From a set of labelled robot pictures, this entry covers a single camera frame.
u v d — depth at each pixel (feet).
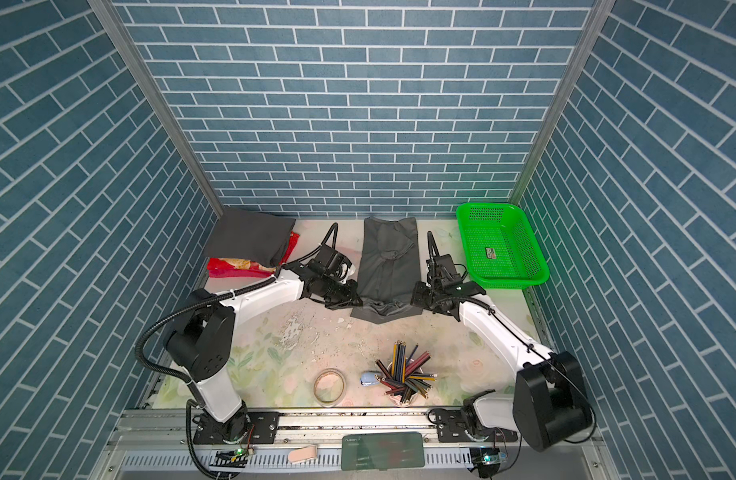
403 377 2.46
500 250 3.71
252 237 3.51
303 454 2.26
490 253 3.65
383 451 2.27
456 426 2.42
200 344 1.56
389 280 3.33
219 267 3.25
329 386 2.63
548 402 1.33
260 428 2.43
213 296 1.67
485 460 2.31
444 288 2.14
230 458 2.35
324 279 2.35
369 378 2.60
